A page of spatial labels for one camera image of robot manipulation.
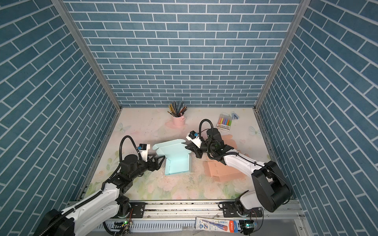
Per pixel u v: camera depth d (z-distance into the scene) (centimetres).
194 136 70
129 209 72
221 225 69
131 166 64
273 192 43
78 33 79
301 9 72
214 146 67
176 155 84
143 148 72
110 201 56
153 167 74
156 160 74
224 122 111
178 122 106
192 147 75
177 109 105
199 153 73
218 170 88
